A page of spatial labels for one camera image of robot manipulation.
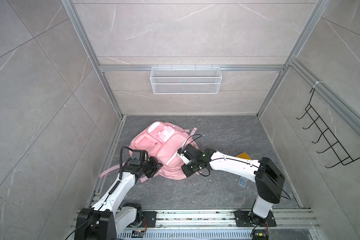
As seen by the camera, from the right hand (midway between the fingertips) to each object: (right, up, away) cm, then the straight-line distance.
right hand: (184, 169), depth 84 cm
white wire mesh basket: (+1, +57, +17) cm, 59 cm away
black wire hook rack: (+64, +12, -25) cm, 70 cm away
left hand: (-13, +5, 0) cm, 14 cm away
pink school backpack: (-14, +16, +8) cm, 23 cm away
